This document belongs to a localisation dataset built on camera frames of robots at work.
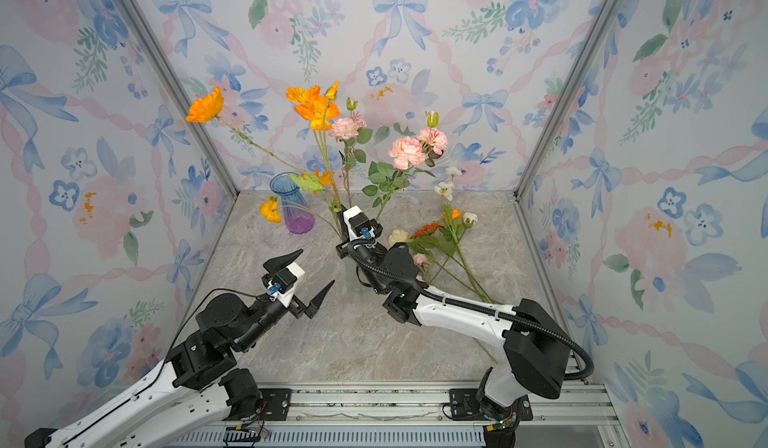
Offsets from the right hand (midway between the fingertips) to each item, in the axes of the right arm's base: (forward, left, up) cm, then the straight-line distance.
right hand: (341, 204), depth 64 cm
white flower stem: (+34, -29, -28) cm, 53 cm away
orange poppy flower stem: (+9, +22, -12) cm, 27 cm away
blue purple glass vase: (+25, +22, -30) cm, 45 cm away
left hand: (-10, +6, -7) cm, 14 cm away
